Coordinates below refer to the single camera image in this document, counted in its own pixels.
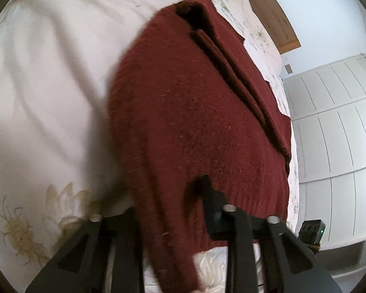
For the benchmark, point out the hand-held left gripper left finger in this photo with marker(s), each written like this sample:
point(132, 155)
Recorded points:
point(116, 250)

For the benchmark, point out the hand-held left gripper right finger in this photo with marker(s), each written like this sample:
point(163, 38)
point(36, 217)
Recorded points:
point(215, 210)

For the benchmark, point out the dark red knit sweater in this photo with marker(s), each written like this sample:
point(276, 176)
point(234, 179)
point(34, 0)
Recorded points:
point(186, 113)

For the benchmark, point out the white panelled wardrobe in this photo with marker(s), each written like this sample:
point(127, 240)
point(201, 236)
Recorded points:
point(338, 143)

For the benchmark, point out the white floral bed sheet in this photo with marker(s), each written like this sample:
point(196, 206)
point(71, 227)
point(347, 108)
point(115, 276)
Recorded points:
point(48, 97)

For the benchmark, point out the wooden headboard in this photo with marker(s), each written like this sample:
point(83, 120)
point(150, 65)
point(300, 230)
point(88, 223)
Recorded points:
point(274, 15)

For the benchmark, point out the beige wall switch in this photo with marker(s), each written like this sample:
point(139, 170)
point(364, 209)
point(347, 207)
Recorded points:
point(288, 68)

